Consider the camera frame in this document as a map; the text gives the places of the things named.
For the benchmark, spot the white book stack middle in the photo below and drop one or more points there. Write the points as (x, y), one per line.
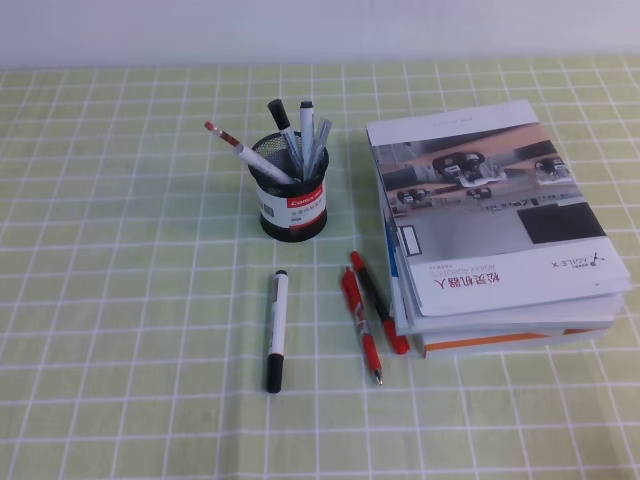
(500, 320)

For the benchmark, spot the red black marker pen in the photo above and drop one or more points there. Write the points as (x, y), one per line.
(398, 343)

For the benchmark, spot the green checkered tablecloth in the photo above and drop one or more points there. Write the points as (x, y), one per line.
(137, 284)

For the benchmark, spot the red ballpoint pen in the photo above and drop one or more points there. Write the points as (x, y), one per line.
(355, 304)

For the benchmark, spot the black mesh pen holder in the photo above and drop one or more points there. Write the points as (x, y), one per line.
(293, 212)

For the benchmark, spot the white black marker on table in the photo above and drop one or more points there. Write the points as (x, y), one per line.
(275, 356)

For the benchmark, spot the orange striped bottom book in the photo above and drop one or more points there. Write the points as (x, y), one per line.
(438, 345)

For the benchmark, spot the red white pen in holder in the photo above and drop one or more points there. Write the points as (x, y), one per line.
(250, 157)

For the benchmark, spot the top brochure with robot photo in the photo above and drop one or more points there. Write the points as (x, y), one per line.
(477, 150)

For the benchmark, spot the grey white pen in holder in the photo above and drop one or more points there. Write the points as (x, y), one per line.
(307, 134)

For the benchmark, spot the black cap marker in holder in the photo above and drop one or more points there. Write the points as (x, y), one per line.
(281, 119)

